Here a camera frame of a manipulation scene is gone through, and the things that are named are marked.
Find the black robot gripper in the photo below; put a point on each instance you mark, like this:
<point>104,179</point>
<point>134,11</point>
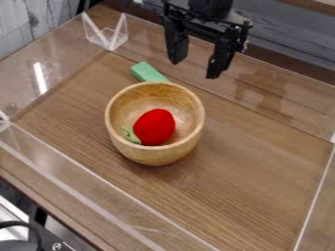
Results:
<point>211,20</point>

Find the green foam block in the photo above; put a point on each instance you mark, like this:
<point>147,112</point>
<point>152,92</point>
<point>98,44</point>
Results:
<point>146,73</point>

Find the light wooden bowl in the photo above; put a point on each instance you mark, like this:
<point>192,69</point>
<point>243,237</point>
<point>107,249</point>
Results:
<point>135,100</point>

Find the red plush strawberry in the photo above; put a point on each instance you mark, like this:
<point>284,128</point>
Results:
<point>152,129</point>

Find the clear acrylic tray walls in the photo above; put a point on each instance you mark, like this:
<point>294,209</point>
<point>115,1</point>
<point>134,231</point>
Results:
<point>239,194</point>

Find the clear acrylic corner bracket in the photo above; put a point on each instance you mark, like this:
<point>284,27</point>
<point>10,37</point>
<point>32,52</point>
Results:
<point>107,38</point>

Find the black metal table frame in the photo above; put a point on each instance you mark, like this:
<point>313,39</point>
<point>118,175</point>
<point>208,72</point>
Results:
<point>51,242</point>

